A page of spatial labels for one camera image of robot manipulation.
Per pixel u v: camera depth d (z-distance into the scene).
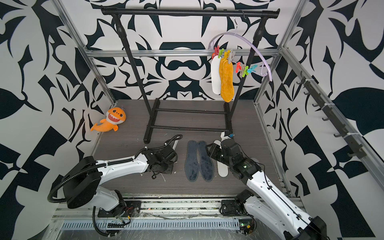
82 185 0.43
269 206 0.48
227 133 0.70
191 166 0.88
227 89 0.80
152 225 0.78
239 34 0.59
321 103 0.59
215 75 0.81
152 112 1.09
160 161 0.64
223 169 0.86
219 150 0.68
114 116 1.01
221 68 0.76
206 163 0.89
